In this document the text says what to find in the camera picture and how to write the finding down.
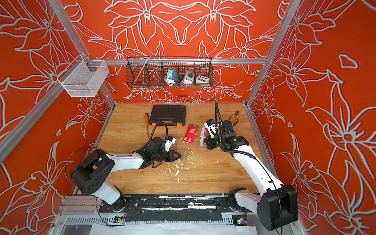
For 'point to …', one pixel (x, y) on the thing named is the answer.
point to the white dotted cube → (201, 79)
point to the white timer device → (189, 77)
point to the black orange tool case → (173, 115)
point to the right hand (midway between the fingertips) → (202, 139)
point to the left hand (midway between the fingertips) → (181, 156)
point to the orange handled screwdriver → (147, 117)
